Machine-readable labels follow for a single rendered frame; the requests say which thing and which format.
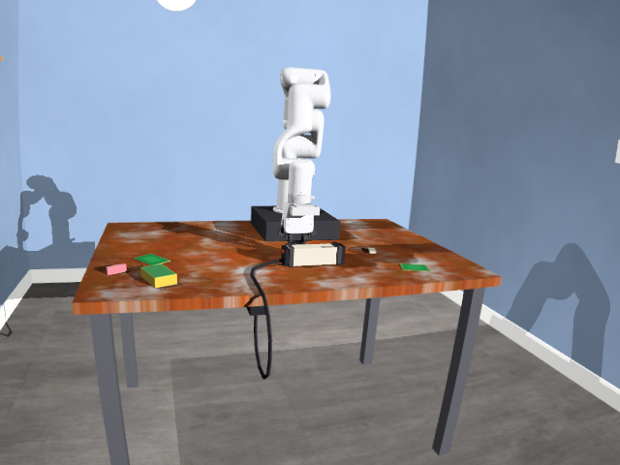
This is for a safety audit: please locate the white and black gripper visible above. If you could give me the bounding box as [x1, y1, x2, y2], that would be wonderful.
[278, 202, 317, 245]

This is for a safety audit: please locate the small pink block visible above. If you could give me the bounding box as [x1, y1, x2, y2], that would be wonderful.
[106, 263, 127, 275]

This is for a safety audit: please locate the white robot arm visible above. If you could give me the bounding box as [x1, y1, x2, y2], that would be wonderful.
[273, 68, 330, 215]

